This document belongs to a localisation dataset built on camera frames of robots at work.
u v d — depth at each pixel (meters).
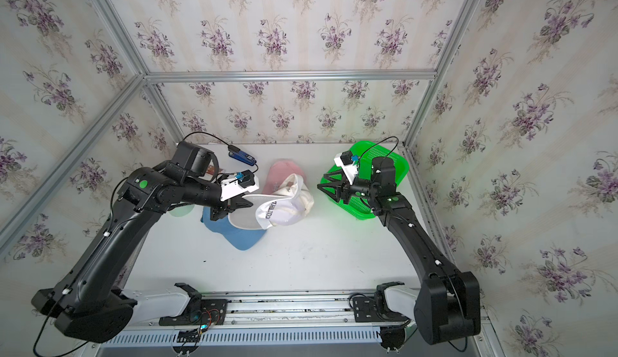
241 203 0.58
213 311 0.73
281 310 0.75
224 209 0.52
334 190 0.67
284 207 0.67
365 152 0.65
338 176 0.72
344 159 0.64
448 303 0.39
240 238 0.87
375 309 0.73
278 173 0.69
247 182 0.51
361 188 0.65
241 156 1.07
